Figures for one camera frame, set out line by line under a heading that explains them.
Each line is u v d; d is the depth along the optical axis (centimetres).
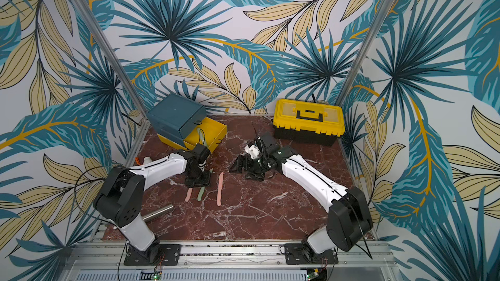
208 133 101
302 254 73
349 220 42
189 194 88
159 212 81
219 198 87
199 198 87
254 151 75
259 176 72
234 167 73
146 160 97
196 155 72
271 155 60
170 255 74
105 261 75
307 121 96
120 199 46
